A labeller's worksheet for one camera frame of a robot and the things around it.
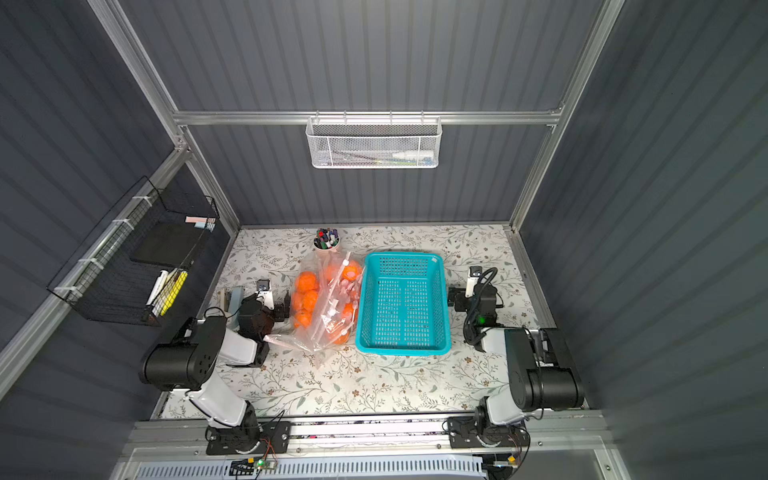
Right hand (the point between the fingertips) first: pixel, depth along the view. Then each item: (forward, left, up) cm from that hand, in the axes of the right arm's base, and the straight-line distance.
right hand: (473, 285), depth 93 cm
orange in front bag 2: (-13, +51, +2) cm, 53 cm away
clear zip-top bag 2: (-17, +39, +9) cm, 43 cm away
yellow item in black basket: (-16, +77, +20) cm, 81 cm away
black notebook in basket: (-2, +84, +22) cm, 87 cm away
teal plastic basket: (-2, +22, -9) cm, 24 cm away
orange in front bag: (-7, +50, +3) cm, 51 cm away
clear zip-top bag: (0, +50, +3) cm, 50 cm away
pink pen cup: (+14, +48, +6) cm, 50 cm away
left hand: (-3, +65, -1) cm, 65 cm away
